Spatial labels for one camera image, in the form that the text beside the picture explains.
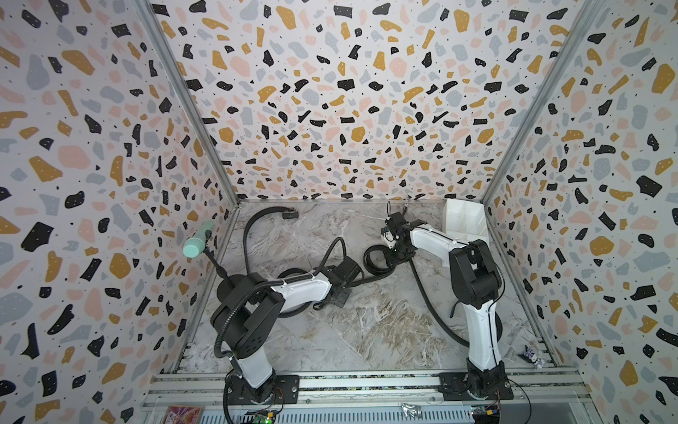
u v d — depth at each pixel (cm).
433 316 88
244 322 45
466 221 112
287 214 113
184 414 68
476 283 57
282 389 73
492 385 67
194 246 64
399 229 78
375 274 96
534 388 76
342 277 70
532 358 78
